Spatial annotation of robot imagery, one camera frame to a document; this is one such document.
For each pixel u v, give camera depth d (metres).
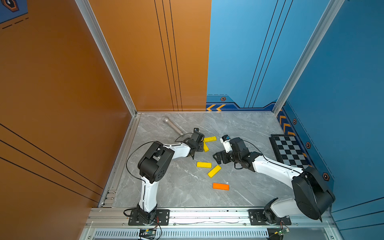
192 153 0.74
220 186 0.83
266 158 0.59
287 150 0.95
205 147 0.99
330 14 0.71
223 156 0.77
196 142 0.79
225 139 0.78
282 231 0.70
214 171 0.89
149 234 0.71
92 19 0.73
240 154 0.67
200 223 0.73
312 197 0.42
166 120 1.12
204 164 0.91
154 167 0.52
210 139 1.02
